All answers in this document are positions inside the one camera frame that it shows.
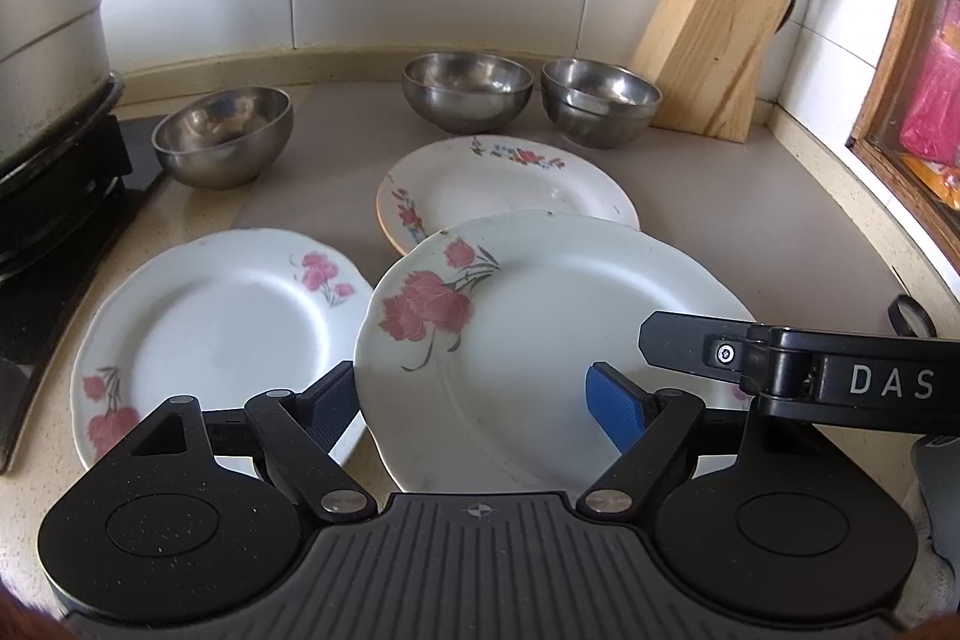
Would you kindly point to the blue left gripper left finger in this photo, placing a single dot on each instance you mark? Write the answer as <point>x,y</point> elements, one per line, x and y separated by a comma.
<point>322,420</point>

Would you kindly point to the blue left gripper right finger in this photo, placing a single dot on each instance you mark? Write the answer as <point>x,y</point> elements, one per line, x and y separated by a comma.
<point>626,412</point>

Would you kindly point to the large white pink-flower plate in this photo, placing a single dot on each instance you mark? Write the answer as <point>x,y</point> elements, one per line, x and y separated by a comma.
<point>471,363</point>

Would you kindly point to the black magnifying glass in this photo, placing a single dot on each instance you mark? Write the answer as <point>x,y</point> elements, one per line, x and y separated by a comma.
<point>909,318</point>

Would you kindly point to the small white pink-flower plate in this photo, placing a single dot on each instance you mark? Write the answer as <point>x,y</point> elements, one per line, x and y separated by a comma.
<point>222,319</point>

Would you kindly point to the orange package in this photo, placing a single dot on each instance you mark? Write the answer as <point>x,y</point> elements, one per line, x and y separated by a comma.
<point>942,181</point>

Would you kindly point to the pink plastic bag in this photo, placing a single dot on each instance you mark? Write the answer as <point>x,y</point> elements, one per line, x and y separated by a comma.
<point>930,130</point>

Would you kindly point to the orange-rimmed floral plate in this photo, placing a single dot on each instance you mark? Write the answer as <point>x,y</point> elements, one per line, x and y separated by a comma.
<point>447,183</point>

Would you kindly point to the lower stacked steel bowl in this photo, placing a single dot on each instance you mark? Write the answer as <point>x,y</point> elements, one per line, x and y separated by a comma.
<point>597,131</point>

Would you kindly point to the stacked steel bowl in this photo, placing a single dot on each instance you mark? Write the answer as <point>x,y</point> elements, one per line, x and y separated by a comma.
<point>601,89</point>
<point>597,131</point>

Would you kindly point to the left steel bowl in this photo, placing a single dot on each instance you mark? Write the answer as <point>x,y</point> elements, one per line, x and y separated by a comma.
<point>224,140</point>

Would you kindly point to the upper stacked steel bowl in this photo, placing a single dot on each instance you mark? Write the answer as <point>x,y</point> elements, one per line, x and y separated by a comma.
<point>601,89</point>

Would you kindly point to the black gas stove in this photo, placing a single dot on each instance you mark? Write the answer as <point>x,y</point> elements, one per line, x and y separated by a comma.
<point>63,210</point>

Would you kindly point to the middle steel bowl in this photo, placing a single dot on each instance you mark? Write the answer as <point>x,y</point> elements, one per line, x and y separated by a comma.
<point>464,93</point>

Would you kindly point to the wooden knife block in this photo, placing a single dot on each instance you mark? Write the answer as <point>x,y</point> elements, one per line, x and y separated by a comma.
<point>705,57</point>

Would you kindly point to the aluminium pressure cooker pot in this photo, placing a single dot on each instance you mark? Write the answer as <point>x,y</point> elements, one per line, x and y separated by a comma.
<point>54,62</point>

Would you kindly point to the wooden window frame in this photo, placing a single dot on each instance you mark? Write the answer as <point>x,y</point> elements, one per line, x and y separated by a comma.
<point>875,140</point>

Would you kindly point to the black scissors handle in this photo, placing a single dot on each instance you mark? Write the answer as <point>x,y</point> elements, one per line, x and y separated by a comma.
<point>787,15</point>

